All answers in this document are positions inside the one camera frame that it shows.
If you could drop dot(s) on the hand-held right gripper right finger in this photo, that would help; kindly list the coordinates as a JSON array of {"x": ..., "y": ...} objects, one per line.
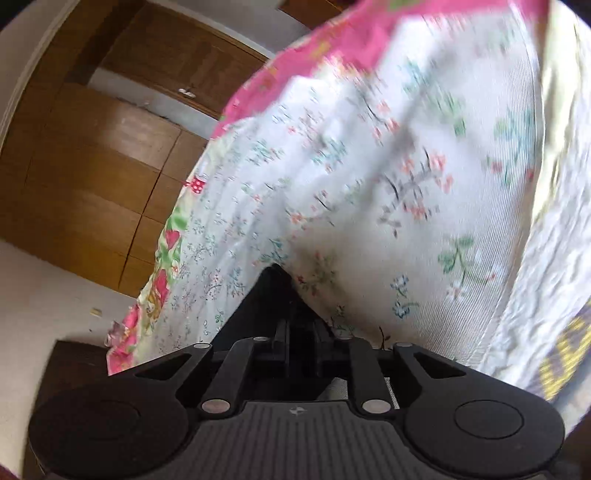
[{"x": 322, "y": 344}]

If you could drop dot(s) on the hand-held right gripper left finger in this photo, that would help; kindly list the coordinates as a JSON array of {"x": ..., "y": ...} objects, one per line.
[{"x": 282, "y": 344}]

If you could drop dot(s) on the floral printed blanket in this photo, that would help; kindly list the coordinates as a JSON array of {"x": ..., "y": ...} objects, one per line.
[{"x": 369, "y": 184}]

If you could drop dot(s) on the wooden wardrobe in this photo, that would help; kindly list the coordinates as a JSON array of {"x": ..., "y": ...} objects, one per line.
[{"x": 92, "y": 184}]

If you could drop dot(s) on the dark cloth with yellow print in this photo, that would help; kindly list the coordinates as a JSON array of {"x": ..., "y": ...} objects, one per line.
[{"x": 570, "y": 355}]

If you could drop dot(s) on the white crinkled bed sheet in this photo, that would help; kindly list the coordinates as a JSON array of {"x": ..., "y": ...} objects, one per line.
[{"x": 554, "y": 230}]

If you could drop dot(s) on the wooden door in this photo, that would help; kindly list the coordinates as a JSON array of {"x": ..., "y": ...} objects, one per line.
[{"x": 184, "y": 50}]

